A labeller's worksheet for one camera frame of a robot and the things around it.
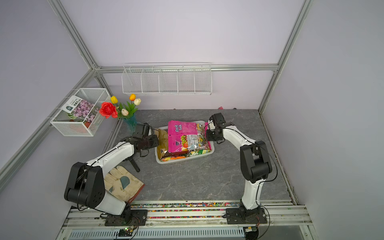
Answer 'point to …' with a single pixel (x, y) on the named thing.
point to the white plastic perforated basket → (175, 159)
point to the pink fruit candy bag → (183, 135)
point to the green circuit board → (126, 232)
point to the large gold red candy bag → (162, 149)
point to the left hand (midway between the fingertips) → (158, 141)
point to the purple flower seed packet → (85, 110)
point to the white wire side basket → (63, 123)
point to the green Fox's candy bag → (200, 151)
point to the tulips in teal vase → (125, 112)
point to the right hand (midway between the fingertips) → (208, 135)
